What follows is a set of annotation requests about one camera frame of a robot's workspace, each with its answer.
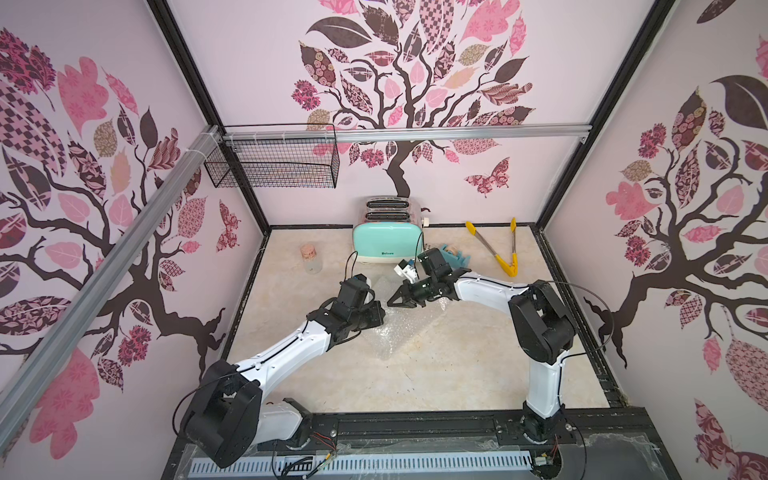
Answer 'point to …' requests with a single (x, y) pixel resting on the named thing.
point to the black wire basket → (275, 156)
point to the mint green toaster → (389, 229)
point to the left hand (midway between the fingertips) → (385, 318)
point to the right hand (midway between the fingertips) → (388, 301)
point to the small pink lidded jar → (312, 265)
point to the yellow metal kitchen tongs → (511, 269)
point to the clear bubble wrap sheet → (402, 324)
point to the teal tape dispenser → (454, 257)
